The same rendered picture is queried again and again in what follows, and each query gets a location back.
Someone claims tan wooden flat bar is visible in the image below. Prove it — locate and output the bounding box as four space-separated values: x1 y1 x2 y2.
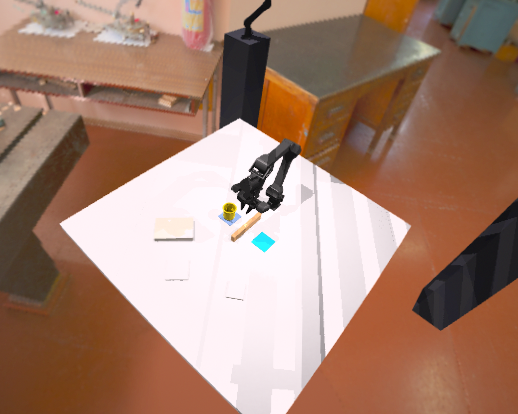
231 212 262 242

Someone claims yellow cup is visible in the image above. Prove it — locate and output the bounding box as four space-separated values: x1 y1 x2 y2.
223 203 237 220

